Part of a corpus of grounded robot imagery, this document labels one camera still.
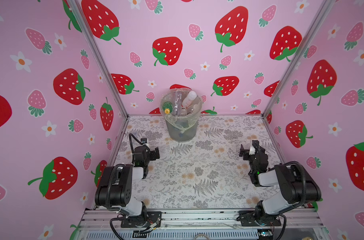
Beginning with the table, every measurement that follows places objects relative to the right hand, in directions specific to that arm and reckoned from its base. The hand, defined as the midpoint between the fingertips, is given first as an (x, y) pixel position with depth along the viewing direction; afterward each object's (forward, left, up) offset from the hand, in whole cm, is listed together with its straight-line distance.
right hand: (251, 144), depth 91 cm
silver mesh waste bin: (+3, +43, +5) cm, 44 cm away
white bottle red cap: (+19, +40, +18) cm, 48 cm away
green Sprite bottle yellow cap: (+6, +51, +21) cm, 56 cm away
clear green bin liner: (+20, +54, +18) cm, 61 cm away
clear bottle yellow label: (+13, +44, +12) cm, 47 cm away
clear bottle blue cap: (+18, +48, +15) cm, 54 cm away
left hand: (-7, +63, -3) cm, 64 cm away
